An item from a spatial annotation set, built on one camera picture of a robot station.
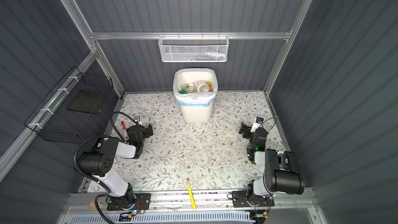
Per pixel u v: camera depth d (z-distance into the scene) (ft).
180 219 2.29
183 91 2.77
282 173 1.50
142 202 2.37
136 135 2.44
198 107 2.71
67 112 2.37
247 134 2.72
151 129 2.99
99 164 1.55
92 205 2.41
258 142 2.28
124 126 3.30
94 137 1.69
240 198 2.41
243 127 2.72
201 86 2.71
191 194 2.47
